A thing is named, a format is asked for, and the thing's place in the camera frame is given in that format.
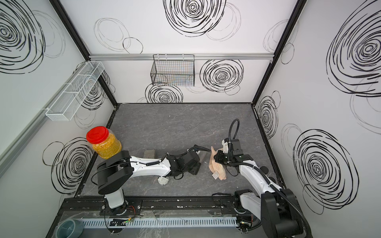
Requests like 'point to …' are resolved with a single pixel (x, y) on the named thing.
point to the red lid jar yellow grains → (104, 144)
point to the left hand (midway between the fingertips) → (198, 164)
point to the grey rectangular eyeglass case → (149, 154)
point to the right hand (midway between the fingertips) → (215, 157)
